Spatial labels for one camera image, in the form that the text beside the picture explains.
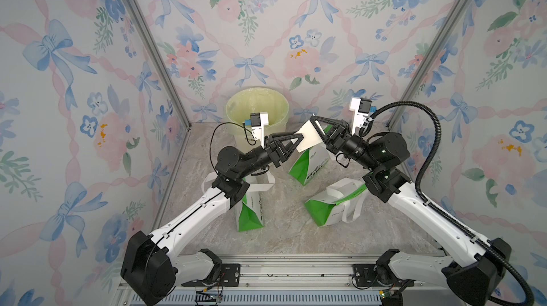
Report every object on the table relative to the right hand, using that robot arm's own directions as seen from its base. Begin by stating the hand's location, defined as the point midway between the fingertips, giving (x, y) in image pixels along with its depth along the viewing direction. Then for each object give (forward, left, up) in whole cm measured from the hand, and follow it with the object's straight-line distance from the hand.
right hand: (313, 119), depth 54 cm
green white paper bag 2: (+8, -2, -32) cm, 33 cm away
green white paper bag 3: (-10, -11, -25) cm, 29 cm away
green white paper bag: (-12, +19, -29) cm, 37 cm away
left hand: (-3, +3, -4) cm, 6 cm away
